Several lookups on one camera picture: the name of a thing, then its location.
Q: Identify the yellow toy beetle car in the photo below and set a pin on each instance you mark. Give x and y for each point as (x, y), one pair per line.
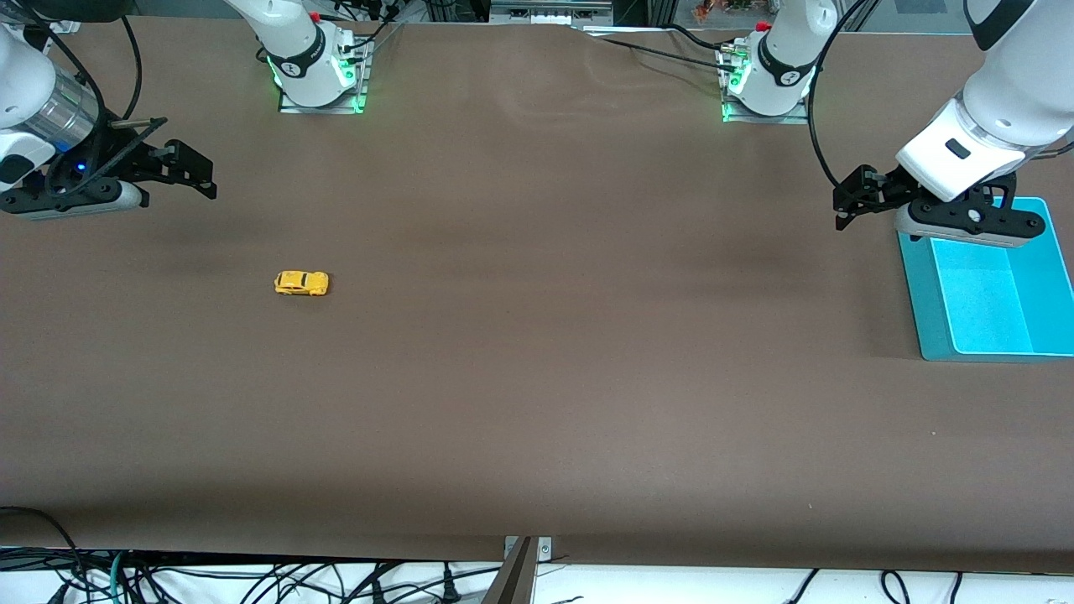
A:
(301, 283)

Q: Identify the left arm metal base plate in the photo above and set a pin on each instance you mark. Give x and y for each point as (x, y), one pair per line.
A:
(772, 119)

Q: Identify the aluminium frame profile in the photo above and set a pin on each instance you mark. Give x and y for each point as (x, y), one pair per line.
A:
(65, 26)

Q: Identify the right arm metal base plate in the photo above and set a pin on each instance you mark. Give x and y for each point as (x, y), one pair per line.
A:
(323, 109)

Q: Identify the grey background device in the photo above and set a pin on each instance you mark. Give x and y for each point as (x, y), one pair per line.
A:
(550, 13)

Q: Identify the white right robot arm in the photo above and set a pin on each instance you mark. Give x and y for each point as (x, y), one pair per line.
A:
(302, 59)

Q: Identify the teal plastic bin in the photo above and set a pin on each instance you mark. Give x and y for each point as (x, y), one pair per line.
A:
(990, 310)

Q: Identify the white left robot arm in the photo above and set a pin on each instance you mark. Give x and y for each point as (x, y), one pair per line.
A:
(784, 59)

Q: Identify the orange background clutter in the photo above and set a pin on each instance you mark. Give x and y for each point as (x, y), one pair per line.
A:
(722, 8)

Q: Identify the small metal edge bracket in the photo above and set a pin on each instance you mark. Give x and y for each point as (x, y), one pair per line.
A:
(544, 549)

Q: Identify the dark metal strut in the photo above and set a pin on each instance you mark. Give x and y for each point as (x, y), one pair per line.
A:
(512, 579)

